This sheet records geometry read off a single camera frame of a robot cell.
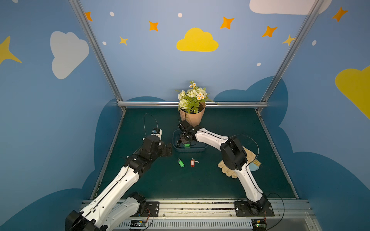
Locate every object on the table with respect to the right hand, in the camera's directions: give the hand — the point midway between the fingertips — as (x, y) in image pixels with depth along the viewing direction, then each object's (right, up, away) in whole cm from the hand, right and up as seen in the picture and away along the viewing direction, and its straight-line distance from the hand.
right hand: (186, 136), depth 102 cm
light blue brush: (+44, -18, -11) cm, 49 cm away
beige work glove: (+42, -12, -9) cm, 45 cm away
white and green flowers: (+3, +24, -13) cm, 28 cm away
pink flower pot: (+6, +12, -1) cm, 14 cm away
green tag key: (-3, -16, -11) cm, 20 cm away
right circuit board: (+38, -43, -29) cm, 64 cm away
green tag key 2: (+1, -5, -9) cm, 10 cm away
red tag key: (+4, -16, -10) cm, 20 cm away
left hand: (-12, -1, -23) cm, 26 cm away
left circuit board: (-24, -41, -30) cm, 57 cm away
